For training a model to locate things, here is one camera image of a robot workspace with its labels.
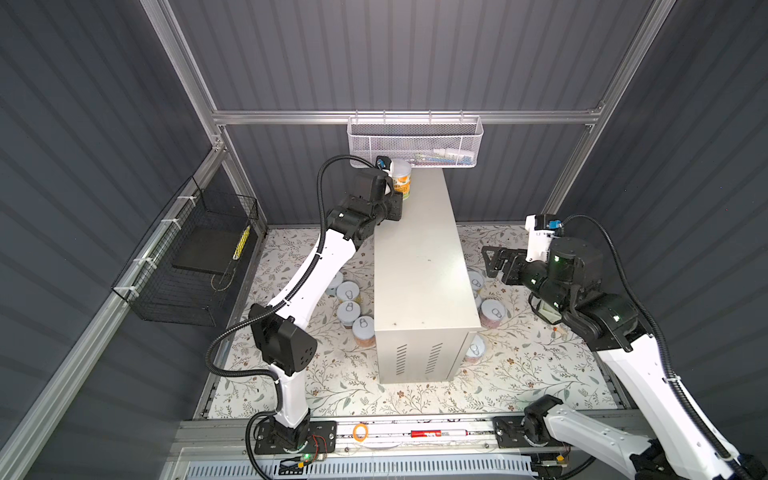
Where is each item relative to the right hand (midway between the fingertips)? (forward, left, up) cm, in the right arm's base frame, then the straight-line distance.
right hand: (503, 252), depth 64 cm
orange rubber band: (-30, +33, -36) cm, 57 cm away
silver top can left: (+11, +45, -30) cm, 55 cm away
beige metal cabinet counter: (-13, +18, -2) cm, 22 cm away
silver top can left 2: (+10, +39, -30) cm, 50 cm away
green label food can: (-9, +1, -31) cm, 33 cm away
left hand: (+21, +24, 0) cm, 32 cm away
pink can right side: (+2, -5, -31) cm, 32 cm away
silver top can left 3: (+3, +39, -31) cm, 49 cm away
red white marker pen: (-29, +14, -36) cm, 48 cm away
